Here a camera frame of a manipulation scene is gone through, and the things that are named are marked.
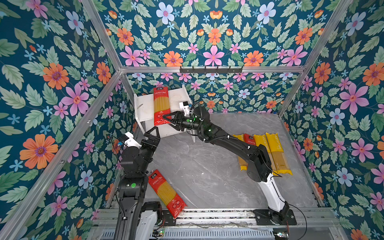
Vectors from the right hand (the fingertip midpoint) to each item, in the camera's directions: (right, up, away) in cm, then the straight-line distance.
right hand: (164, 117), depth 69 cm
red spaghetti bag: (-3, +6, +6) cm, 9 cm away
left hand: (-1, -5, -6) cm, 8 cm away
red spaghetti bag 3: (+50, -13, +32) cm, 60 cm away
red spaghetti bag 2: (+3, -44, +6) cm, 44 cm away
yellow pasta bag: (+59, -13, +32) cm, 68 cm away
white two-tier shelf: (-13, +5, +9) cm, 17 cm away
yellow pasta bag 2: (+67, -27, +22) cm, 76 cm away
